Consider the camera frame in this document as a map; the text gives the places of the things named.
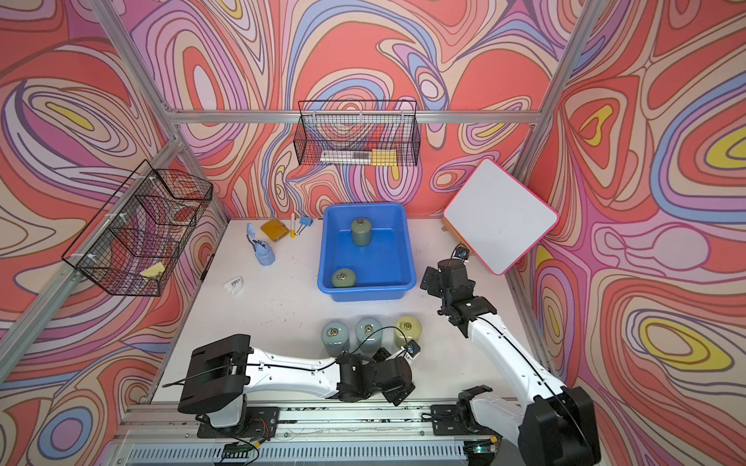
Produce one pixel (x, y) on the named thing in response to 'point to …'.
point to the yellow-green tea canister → (407, 328)
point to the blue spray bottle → (263, 251)
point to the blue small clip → (304, 221)
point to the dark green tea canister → (361, 231)
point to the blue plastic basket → (385, 268)
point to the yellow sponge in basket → (153, 271)
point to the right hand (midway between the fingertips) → (443, 283)
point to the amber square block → (275, 229)
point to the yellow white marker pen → (292, 231)
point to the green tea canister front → (343, 278)
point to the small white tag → (234, 285)
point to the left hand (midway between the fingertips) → (408, 377)
